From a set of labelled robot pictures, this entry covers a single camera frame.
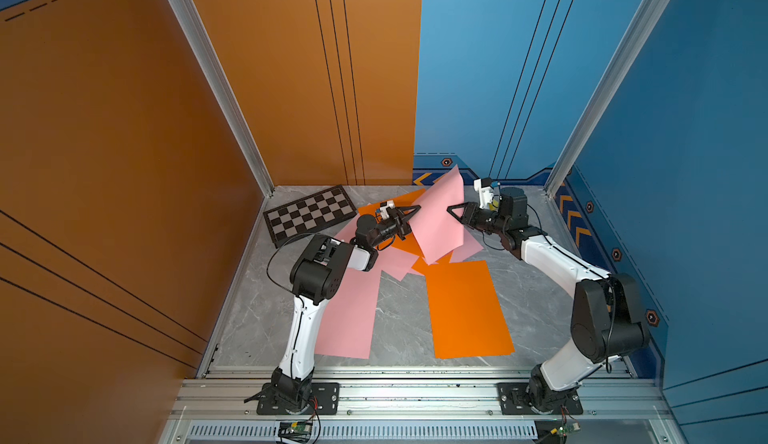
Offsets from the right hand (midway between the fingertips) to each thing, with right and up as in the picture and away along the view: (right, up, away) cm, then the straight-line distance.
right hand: (450, 209), depth 86 cm
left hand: (-8, +1, +4) cm, 8 cm away
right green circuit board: (+24, -52, -17) cm, 60 cm away
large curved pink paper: (-30, -33, +1) cm, 45 cm away
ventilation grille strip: (-22, -52, -17) cm, 59 cm away
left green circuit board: (-40, -53, -15) cm, 68 cm away
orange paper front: (-12, -10, +2) cm, 16 cm away
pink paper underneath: (-15, -18, +11) cm, 26 cm away
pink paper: (-3, -7, +1) cm, 8 cm away
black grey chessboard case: (-52, -4, +20) cm, 56 cm away
